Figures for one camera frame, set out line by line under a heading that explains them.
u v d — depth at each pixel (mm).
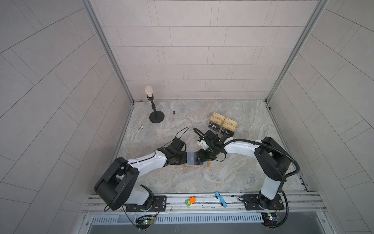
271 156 512
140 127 995
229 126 930
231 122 930
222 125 942
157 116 1051
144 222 651
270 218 680
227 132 931
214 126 964
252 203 707
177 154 738
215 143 687
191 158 860
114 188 408
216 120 960
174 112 1084
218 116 955
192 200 708
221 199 709
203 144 814
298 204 717
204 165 837
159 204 704
